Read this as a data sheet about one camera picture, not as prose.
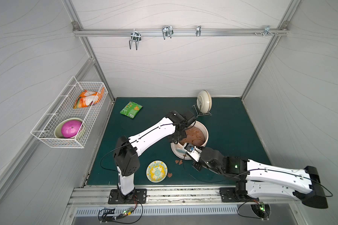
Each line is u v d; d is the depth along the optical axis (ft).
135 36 2.57
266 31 2.51
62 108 2.13
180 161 2.82
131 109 3.61
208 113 3.36
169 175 2.63
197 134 2.82
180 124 1.81
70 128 1.87
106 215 2.25
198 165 2.01
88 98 2.34
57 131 1.88
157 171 2.68
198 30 2.41
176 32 2.57
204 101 3.21
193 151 1.88
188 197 2.46
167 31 2.51
